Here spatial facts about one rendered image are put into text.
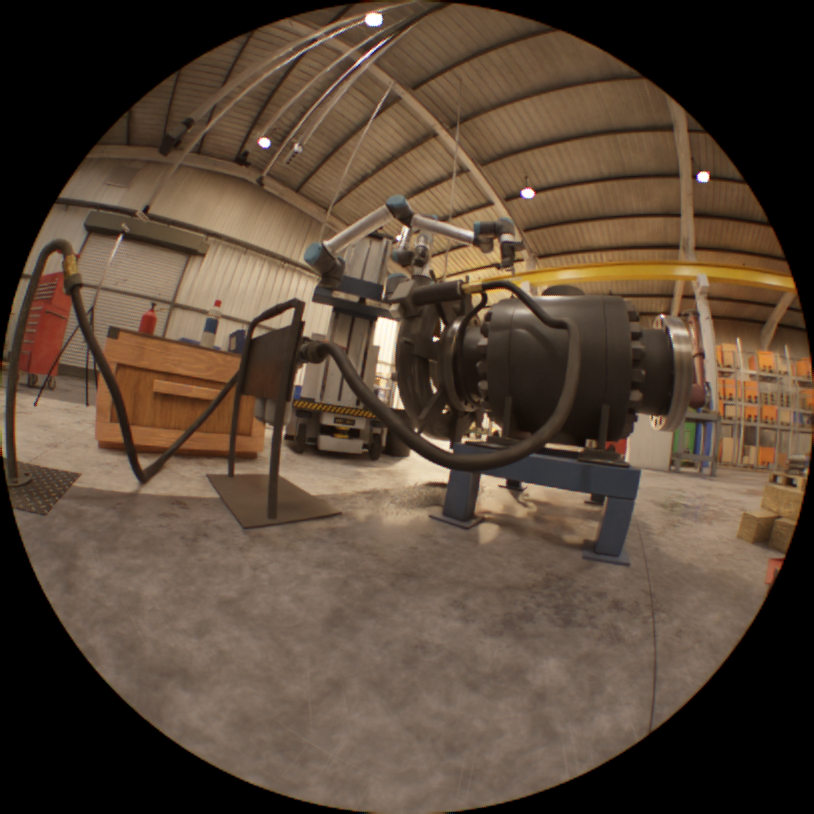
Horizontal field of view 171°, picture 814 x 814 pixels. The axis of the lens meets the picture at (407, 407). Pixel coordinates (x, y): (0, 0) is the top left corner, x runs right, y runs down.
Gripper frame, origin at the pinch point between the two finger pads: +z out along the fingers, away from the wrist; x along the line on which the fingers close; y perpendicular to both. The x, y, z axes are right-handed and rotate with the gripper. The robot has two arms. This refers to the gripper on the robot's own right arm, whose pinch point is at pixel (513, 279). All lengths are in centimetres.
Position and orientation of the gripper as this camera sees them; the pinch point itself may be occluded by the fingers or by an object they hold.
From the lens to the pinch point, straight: 137.3
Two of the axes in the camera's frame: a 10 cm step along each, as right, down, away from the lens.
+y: -7.4, -0.8, 6.7
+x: -6.6, -0.5, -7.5
